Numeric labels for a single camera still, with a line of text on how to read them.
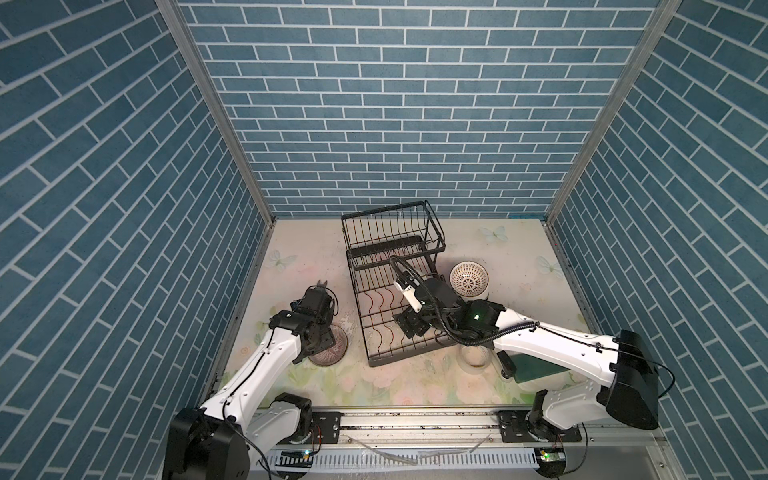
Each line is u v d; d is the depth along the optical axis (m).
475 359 0.86
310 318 0.60
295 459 0.72
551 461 0.74
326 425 0.74
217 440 0.39
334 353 0.84
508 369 0.79
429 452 0.71
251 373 0.46
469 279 0.91
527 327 0.49
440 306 0.55
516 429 0.74
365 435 0.73
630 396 0.39
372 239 0.89
